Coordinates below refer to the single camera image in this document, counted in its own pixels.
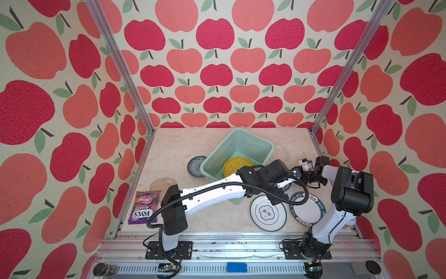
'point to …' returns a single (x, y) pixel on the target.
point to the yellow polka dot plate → (232, 165)
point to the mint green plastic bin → (238, 143)
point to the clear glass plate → (281, 153)
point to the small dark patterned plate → (194, 166)
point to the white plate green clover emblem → (266, 216)
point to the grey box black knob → (368, 267)
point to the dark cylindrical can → (102, 269)
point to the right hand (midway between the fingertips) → (291, 176)
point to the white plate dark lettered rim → (287, 188)
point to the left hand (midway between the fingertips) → (283, 187)
